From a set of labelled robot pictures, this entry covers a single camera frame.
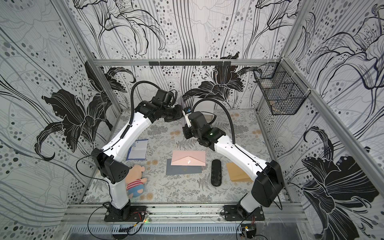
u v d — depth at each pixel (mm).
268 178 407
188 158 906
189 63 921
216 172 839
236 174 836
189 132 680
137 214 720
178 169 881
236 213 640
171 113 659
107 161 449
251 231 701
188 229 691
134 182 765
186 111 662
